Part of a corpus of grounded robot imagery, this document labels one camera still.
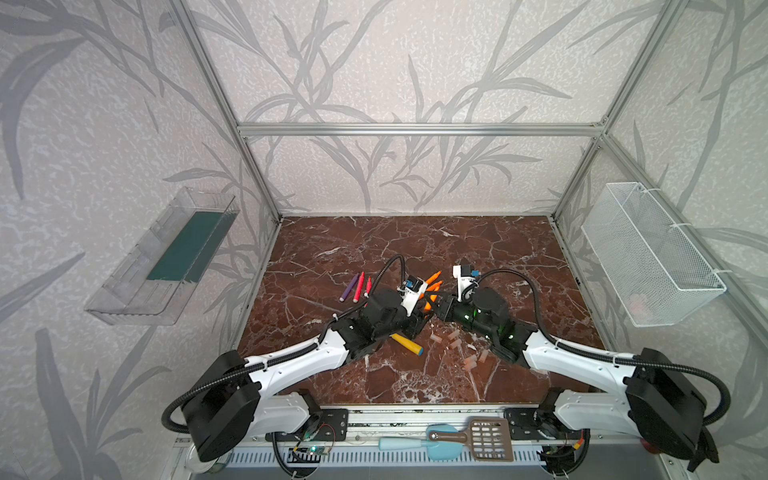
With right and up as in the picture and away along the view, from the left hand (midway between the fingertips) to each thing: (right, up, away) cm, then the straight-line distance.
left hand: (432, 303), depth 78 cm
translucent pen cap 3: (+12, -17, +7) cm, 22 cm away
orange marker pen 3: (-2, 0, -2) cm, 3 cm away
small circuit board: (-28, -34, -7) cm, 44 cm away
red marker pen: (-19, +2, +21) cm, 29 cm away
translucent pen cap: (+2, -13, +11) cm, 17 cm away
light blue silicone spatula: (0, -34, -7) cm, 35 cm away
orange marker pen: (+3, +4, +24) cm, 24 cm away
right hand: (-2, +5, 0) cm, 5 cm away
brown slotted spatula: (+14, -32, -6) cm, 35 cm away
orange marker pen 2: (0, +4, -2) cm, 5 cm away
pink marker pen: (-23, +1, +21) cm, 31 cm away
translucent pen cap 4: (+11, -19, +5) cm, 22 cm away
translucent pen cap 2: (+7, -12, +11) cm, 17 cm away
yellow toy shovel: (-6, -14, +9) cm, 17 cm away
